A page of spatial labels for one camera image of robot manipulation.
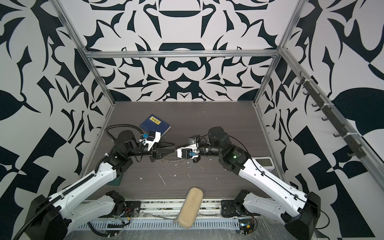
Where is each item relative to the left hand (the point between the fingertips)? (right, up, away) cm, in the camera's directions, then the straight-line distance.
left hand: (175, 143), depth 65 cm
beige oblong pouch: (+6, -31, +6) cm, 32 cm away
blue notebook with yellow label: (-20, +7, +42) cm, 47 cm away
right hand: (+1, +1, -3) cm, 4 cm away
